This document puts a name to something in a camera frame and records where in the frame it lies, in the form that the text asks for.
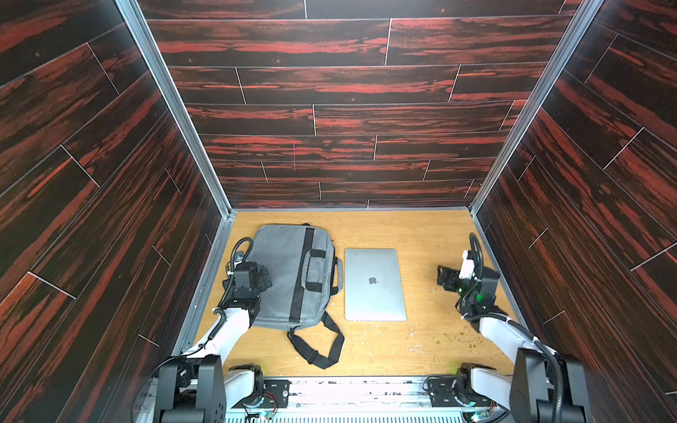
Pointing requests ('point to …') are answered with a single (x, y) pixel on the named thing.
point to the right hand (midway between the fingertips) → (456, 268)
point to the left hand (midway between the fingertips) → (250, 274)
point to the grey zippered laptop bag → (305, 275)
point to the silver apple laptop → (373, 290)
